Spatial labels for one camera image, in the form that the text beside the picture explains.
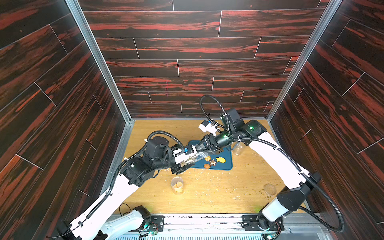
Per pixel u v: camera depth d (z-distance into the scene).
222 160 0.96
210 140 0.56
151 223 0.73
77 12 0.68
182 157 0.52
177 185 0.80
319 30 0.73
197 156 0.55
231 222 0.75
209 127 0.62
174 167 0.59
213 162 0.95
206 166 0.93
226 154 0.99
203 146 0.61
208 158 0.96
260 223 0.66
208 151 0.56
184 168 0.58
